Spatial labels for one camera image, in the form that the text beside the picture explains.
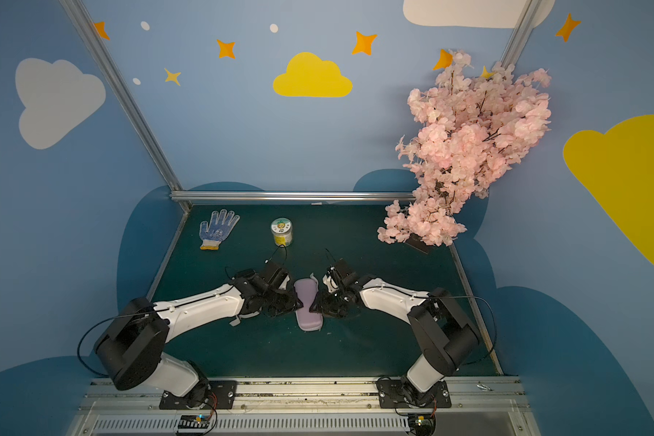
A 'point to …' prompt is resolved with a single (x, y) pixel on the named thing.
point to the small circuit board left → (193, 421)
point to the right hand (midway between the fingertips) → (319, 307)
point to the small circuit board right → (421, 423)
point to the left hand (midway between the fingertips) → (306, 302)
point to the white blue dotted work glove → (222, 224)
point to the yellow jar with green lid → (282, 228)
